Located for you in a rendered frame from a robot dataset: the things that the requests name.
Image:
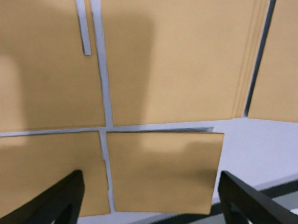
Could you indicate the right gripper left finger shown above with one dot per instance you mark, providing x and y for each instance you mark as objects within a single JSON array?
[{"x": 63, "y": 199}]

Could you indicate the flat brown cardboard box blank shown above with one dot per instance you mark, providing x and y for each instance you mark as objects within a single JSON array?
[{"x": 168, "y": 61}]

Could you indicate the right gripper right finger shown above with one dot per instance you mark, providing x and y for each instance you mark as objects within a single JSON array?
[{"x": 241, "y": 202}]

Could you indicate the grey slotted aluminium rail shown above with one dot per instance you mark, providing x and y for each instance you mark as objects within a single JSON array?
[{"x": 285, "y": 194}]

